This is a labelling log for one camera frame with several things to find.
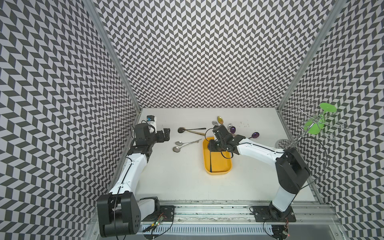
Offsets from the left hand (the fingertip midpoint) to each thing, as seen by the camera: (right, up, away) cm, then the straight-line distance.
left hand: (161, 130), depth 84 cm
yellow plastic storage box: (+35, -19, +7) cm, 41 cm away
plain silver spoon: (+7, -13, +11) cm, 19 cm away
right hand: (+28, -11, +4) cm, 30 cm away
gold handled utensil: (+19, -3, +25) cm, 31 cm away
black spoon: (+9, -1, +22) cm, 24 cm away
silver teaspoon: (+33, +4, +27) cm, 43 cm away
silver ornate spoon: (+8, -9, +15) cm, 19 cm away
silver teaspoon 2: (+43, +2, +21) cm, 48 cm away
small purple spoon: (+45, -1, +20) cm, 50 cm away
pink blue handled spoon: (+29, -24, +5) cm, 37 cm away
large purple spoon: (+59, -4, +15) cm, 61 cm away
